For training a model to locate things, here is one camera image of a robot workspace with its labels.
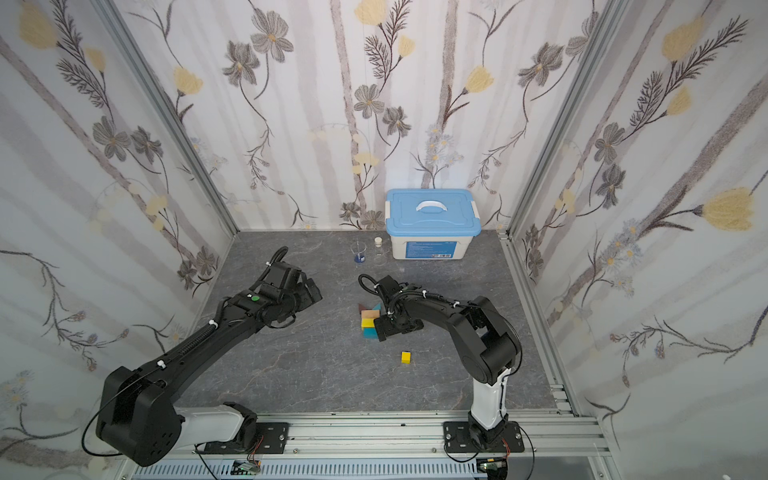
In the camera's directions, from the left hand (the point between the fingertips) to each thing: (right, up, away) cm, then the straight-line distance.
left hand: (313, 294), depth 85 cm
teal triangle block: (+18, -6, +11) cm, 22 cm away
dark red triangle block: (+13, -6, +12) cm, 18 cm away
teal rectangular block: (+16, -13, +7) cm, 22 cm away
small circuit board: (-14, -40, -14) cm, 45 cm away
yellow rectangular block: (+15, -10, +8) cm, 20 cm away
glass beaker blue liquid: (+11, +14, +23) cm, 29 cm away
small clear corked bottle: (+18, +10, +29) cm, 35 cm away
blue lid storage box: (+36, +23, +16) cm, 46 cm away
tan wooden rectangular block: (+16, -8, +11) cm, 21 cm away
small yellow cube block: (+27, -19, +2) cm, 33 cm away
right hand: (+25, -10, +8) cm, 28 cm away
